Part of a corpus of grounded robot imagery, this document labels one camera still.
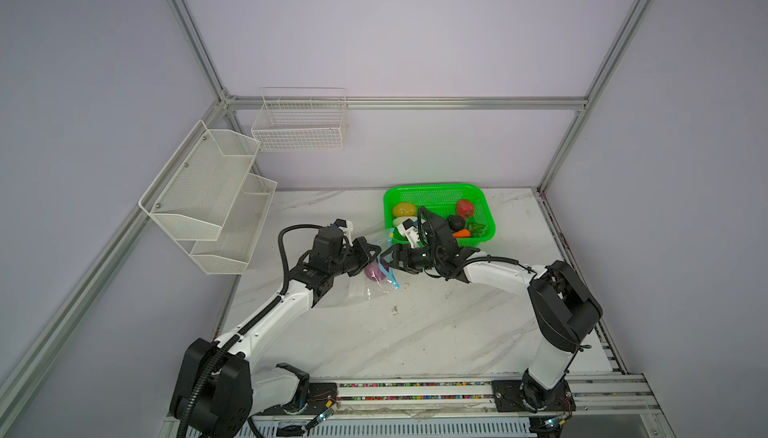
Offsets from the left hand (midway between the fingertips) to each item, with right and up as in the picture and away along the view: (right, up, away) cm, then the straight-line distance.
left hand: (382, 249), depth 80 cm
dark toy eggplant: (+26, +7, +24) cm, 36 cm away
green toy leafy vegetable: (+33, +5, +23) cm, 40 cm away
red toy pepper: (+29, +12, +28) cm, 42 cm away
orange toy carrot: (+28, +3, +24) cm, 37 cm away
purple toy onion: (-2, -7, +2) cm, 7 cm away
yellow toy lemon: (+7, +12, +28) cm, 31 cm away
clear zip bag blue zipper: (-5, -13, +8) cm, 17 cm away
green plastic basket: (+23, +16, +36) cm, 45 cm away
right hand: (0, -4, +2) cm, 5 cm away
